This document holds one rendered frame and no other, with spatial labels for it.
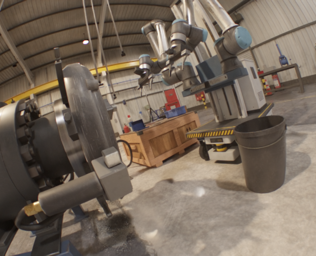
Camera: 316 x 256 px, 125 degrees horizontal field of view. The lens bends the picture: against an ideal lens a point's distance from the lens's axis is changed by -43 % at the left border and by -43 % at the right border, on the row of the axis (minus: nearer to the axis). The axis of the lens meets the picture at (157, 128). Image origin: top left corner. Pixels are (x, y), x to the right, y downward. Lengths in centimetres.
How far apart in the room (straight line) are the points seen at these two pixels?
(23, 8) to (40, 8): 101
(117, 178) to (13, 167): 41
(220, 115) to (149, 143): 84
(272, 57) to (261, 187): 800
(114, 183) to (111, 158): 7
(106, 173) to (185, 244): 49
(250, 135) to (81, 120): 68
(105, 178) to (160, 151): 139
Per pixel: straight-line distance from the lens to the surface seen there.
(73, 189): 43
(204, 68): 144
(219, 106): 149
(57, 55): 65
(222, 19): 112
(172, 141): 183
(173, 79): 147
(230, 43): 108
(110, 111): 71
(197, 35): 91
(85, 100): 48
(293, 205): 82
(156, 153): 171
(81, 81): 54
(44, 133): 70
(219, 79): 118
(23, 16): 1005
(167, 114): 224
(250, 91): 146
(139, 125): 181
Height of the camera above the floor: 57
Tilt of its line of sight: 5 degrees down
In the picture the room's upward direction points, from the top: 18 degrees counter-clockwise
